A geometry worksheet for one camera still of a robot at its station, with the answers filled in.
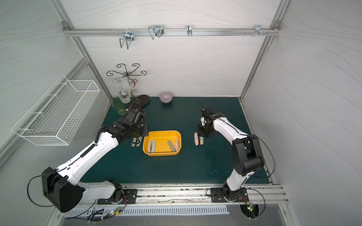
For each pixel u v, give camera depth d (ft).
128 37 2.57
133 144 2.40
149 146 3.00
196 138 3.14
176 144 3.05
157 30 2.51
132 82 3.22
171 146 3.05
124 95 3.07
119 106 3.35
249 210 2.37
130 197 2.41
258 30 2.51
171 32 2.56
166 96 3.87
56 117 2.26
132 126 1.92
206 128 2.49
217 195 2.40
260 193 2.21
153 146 3.00
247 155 1.53
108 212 2.29
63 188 1.23
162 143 3.08
